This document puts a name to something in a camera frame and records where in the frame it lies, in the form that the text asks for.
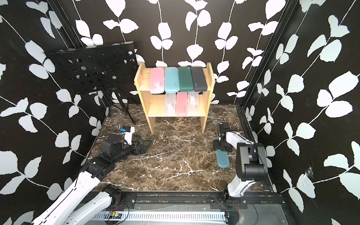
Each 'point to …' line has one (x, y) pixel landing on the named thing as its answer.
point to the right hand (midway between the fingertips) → (219, 145)
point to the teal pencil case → (223, 158)
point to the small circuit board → (116, 215)
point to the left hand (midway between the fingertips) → (147, 140)
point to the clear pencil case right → (193, 103)
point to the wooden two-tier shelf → (154, 102)
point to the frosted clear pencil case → (170, 104)
